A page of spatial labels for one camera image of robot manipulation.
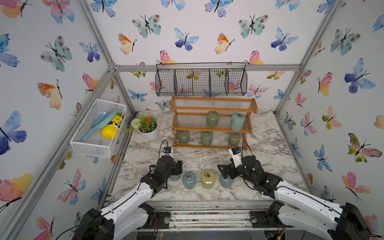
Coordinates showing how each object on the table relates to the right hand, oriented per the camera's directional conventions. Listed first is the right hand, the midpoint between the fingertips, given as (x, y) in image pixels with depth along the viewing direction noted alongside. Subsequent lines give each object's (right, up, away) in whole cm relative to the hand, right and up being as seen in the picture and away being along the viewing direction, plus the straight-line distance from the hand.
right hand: (225, 161), depth 79 cm
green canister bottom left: (-24, +12, +18) cm, 32 cm away
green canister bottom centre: (-9, +11, +17) cm, 22 cm away
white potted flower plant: (-46, +18, +16) cm, 52 cm away
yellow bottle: (-55, +16, -9) cm, 58 cm away
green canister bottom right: (+8, +11, +16) cm, 21 cm away
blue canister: (-19, -10, 0) cm, 22 cm away
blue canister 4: (+8, +21, +7) cm, 24 cm away
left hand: (-26, -1, +7) cm, 27 cm away
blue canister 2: (+1, -12, +2) cm, 12 cm away
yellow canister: (-9, -9, 0) cm, 13 cm away
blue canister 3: (-27, -11, +6) cm, 30 cm away
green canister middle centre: (-6, +23, +11) cm, 26 cm away
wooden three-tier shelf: (-21, +29, +44) cm, 56 cm away
